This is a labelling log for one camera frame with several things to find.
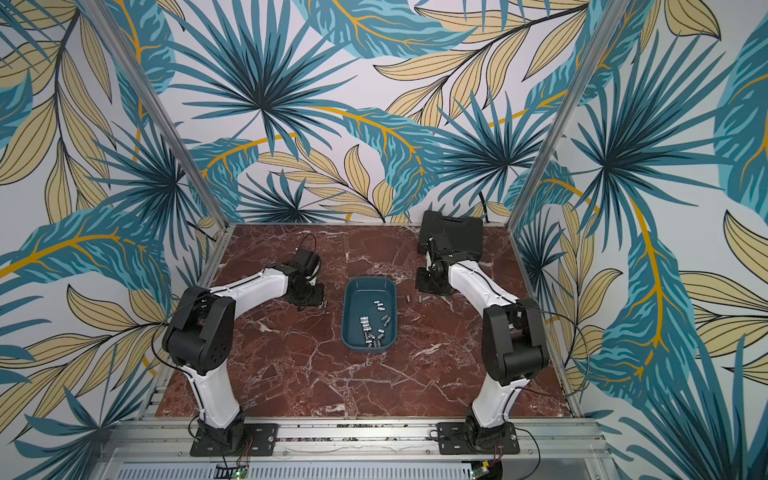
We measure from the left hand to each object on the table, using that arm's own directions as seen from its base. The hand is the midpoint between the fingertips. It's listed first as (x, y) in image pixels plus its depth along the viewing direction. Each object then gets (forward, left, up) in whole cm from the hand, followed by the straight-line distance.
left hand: (315, 302), depth 96 cm
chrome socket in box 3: (-12, -19, -2) cm, 22 cm away
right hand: (+4, -34, +6) cm, 35 cm away
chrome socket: (+3, -30, -2) cm, 30 cm away
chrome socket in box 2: (-9, -21, -1) cm, 23 cm away
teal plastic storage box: (-4, -17, -1) cm, 18 cm away
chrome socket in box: (-6, -16, -1) cm, 17 cm away
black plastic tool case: (+32, -49, 0) cm, 58 cm away
